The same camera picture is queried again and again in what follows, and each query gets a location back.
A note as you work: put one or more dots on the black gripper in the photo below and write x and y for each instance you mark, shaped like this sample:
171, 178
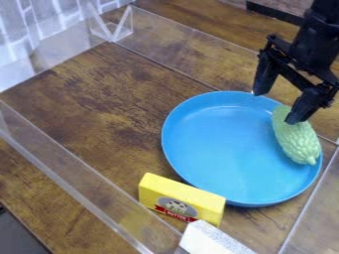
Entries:
304, 62

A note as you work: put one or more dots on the green bumpy gourd toy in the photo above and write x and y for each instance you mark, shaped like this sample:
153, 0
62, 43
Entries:
297, 138

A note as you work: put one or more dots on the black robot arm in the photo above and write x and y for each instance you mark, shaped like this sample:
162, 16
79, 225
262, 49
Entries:
326, 6

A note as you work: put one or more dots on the blue round plate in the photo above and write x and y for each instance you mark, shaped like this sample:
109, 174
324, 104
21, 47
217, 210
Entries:
219, 144

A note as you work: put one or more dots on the yellow butter box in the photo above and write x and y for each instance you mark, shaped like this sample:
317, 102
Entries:
179, 200

